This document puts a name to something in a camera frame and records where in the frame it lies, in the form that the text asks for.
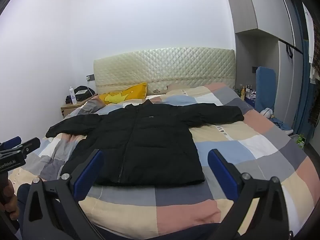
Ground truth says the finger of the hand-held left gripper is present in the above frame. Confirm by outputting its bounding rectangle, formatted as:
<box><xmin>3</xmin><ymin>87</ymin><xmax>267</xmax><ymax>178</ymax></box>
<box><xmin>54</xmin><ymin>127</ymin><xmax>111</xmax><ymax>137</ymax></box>
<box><xmin>15</xmin><ymin>137</ymin><xmax>41</xmax><ymax>156</ymax></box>
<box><xmin>0</xmin><ymin>136</ymin><xmax>22</xmax><ymax>151</ymax></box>

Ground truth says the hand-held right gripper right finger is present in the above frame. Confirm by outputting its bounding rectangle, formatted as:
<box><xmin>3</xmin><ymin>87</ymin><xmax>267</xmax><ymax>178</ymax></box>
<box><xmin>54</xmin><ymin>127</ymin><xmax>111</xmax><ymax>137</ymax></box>
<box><xmin>208</xmin><ymin>149</ymin><xmax>292</xmax><ymax>240</ymax></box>

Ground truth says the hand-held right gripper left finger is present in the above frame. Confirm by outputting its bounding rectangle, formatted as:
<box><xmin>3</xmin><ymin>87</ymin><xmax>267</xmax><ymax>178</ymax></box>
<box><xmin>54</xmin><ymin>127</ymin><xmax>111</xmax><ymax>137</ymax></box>
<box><xmin>22</xmin><ymin>149</ymin><xmax>104</xmax><ymax>240</ymax></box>

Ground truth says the black puffer jacket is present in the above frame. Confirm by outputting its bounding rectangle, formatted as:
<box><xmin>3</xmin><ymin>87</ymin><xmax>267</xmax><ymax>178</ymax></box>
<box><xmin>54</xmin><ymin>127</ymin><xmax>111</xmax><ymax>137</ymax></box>
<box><xmin>45</xmin><ymin>99</ymin><xmax>245</xmax><ymax>187</ymax></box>

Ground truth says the person's left hand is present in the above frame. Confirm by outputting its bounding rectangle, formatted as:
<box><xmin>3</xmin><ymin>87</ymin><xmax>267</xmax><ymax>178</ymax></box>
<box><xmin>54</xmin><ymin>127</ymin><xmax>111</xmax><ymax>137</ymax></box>
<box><xmin>0</xmin><ymin>180</ymin><xmax>20</xmax><ymax>221</ymax></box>

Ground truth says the person's dark blue clothing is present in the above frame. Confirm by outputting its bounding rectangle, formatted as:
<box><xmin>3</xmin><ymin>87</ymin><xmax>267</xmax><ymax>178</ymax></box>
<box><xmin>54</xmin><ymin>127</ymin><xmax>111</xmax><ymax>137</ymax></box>
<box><xmin>16</xmin><ymin>183</ymin><xmax>33</xmax><ymax>232</ymax></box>

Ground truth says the checkered patchwork blanket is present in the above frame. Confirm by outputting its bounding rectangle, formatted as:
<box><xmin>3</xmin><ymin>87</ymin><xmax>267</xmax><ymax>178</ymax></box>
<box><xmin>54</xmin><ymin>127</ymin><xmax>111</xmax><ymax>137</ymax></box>
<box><xmin>7</xmin><ymin>82</ymin><xmax>316</xmax><ymax>240</ymax></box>

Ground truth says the wooden nightstand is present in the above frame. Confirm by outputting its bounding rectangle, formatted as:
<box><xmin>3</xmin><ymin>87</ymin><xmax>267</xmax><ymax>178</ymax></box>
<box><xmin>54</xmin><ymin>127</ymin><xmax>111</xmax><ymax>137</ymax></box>
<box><xmin>61</xmin><ymin>102</ymin><xmax>87</xmax><ymax>119</ymax></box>

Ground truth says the grey crumpled cloth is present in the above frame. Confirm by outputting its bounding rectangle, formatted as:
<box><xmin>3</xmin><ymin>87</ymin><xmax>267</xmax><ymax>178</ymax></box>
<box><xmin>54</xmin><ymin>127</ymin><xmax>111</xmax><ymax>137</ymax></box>
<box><xmin>74</xmin><ymin>96</ymin><xmax>106</xmax><ymax>117</ymax></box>

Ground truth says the white spray bottle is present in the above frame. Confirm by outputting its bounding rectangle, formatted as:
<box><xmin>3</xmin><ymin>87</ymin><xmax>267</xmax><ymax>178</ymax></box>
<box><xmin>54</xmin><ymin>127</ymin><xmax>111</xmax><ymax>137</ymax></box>
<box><xmin>69</xmin><ymin>87</ymin><xmax>78</xmax><ymax>105</ymax></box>

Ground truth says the white round object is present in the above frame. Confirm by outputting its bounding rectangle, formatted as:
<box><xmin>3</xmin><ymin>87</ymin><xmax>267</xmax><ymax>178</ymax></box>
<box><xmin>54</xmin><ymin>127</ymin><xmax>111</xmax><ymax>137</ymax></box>
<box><xmin>260</xmin><ymin>107</ymin><xmax>274</xmax><ymax>119</ymax></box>

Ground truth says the black bag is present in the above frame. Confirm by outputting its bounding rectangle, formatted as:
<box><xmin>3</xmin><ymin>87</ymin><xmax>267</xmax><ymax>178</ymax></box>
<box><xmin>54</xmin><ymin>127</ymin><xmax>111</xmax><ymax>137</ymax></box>
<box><xmin>65</xmin><ymin>86</ymin><xmax>97</xmax><ymax>103</ymax></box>

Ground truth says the yellow pillow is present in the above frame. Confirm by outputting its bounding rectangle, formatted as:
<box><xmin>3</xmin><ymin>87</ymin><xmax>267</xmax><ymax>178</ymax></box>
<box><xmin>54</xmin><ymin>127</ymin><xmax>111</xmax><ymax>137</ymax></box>
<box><xmin>99</xmin><ymin>82</ymin><xmax>149</xmax><ymax>105</ymax></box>

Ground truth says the group of cosmetic bottles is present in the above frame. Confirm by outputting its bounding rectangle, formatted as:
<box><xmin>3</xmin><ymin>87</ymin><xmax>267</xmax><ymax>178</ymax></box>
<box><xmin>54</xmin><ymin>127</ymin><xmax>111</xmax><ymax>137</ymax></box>
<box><xmin>236</xmin><ymin>83</ymin><xmax>258</xmax><ymax>101</ymax></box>

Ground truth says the green white packet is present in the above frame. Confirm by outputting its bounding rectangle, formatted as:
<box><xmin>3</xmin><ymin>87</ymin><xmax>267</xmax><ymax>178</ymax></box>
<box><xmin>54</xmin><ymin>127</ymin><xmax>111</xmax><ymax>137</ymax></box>
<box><xmin>296</xmin><ymin>133</ymin><xmax>307</xmax><ymax>149</ymax></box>

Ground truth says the blue covered chair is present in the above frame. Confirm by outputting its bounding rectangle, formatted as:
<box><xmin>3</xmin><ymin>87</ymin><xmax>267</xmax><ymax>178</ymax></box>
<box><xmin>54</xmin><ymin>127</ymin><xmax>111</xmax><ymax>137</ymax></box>
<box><xmin>255</xmin><ymin>66</ymin><xmax>293</xmax><ymax>135</ymax></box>

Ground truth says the brown patterned hanging garment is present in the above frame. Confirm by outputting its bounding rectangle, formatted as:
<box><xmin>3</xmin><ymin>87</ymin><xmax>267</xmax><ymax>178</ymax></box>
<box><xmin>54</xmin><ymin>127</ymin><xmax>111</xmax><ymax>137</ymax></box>
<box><xmin>309</xmin><ymin>17</ymin><xmax>320</xmax><ymax>128</ymax></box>

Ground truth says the cream quilted headboard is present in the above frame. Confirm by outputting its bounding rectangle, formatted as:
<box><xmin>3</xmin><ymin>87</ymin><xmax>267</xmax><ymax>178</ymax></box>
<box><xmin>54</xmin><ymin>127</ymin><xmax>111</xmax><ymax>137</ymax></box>
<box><xmin>93</xmin><ymin>46</ymin><xmax>237</xmax><ymax>97</ymax></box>

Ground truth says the blue curtain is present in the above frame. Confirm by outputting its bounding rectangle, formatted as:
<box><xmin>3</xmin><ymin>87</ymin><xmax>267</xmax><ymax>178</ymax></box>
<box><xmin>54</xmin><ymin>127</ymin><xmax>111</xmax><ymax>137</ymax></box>
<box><xmin>292</xmin><ymin>0</ymin><xmax>316</xmax><ymax>140</ymax></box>

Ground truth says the white hanging garment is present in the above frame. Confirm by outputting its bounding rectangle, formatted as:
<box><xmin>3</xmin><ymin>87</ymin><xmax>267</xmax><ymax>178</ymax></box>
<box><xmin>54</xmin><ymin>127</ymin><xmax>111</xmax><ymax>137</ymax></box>
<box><xmin>302</xmin><ymin>2</ymin><xmax>320</xmax><ymax>83</ymax></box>

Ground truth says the grey wardrobe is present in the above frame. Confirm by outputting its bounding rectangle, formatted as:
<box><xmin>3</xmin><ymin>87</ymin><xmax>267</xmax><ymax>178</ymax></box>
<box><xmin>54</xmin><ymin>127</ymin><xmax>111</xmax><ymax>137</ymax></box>
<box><xmin>222</xmin><ymin>0</ymin><xmax>304</xmax><ymax>120</ymax></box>

